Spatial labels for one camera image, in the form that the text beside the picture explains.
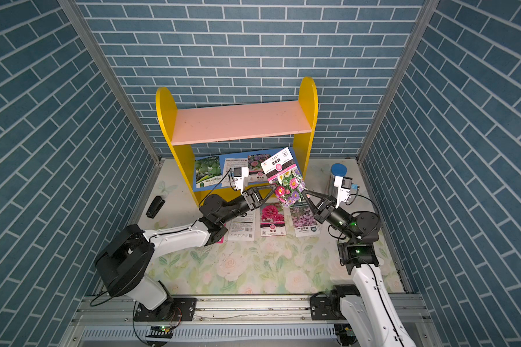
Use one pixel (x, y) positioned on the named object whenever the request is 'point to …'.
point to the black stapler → (155, 207)
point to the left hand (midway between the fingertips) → (281, 194)
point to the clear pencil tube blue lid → (336, 170)
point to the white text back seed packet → (242, 228)
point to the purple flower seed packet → (303, 220)
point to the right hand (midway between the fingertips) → (305, 197)
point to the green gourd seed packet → (208, 172)
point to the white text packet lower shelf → (228, 178)
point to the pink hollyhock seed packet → (273, 222)
